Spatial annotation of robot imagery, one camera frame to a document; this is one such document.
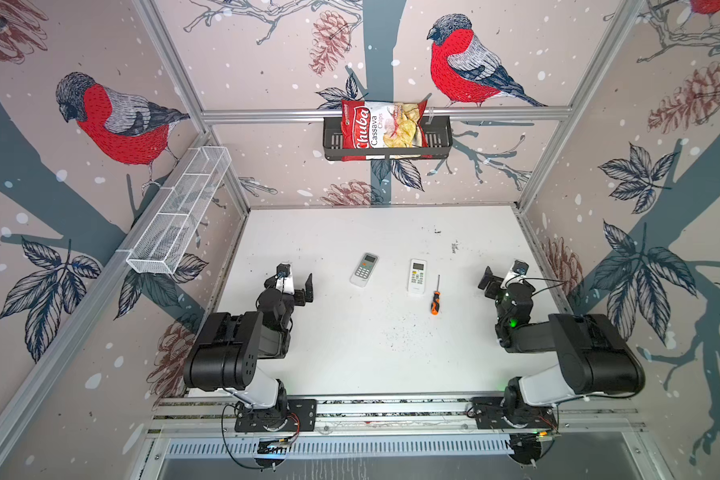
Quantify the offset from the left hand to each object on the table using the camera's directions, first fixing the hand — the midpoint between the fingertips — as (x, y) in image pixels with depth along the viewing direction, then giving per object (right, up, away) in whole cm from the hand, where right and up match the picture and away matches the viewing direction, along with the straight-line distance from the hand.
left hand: (294, 273), depth 90 cm
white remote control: (+22, 0, +11) cm, 24 cm away
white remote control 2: (+40, -2, +10) cm, 41 cm away
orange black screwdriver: (+45, -9, +4) cm, 46 cm away
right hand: (+64, -1, +1) cm, 64 cm away
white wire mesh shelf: (-28, +13, -16) cm, 35 cm away
